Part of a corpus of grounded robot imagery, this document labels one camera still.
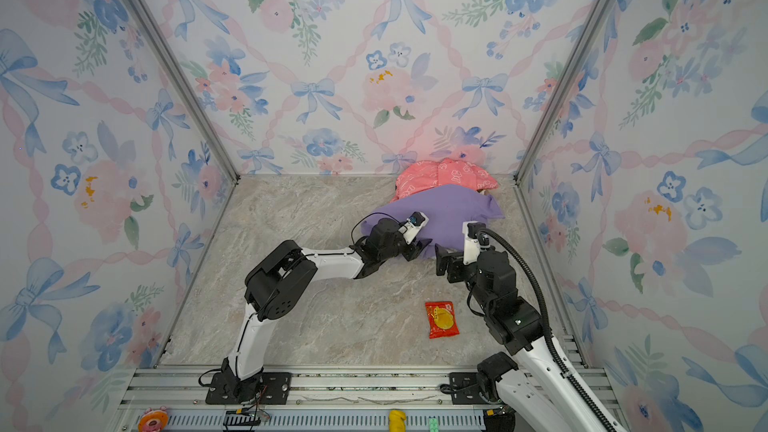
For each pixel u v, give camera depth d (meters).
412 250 0.83
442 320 0.84
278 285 0.54
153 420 0.67
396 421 0.69
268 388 0.73
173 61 0.86
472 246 0.62
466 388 0.72
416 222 0.80
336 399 0.73
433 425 0.69
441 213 0.97
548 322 0.46
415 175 1.10
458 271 0.64
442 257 0.65
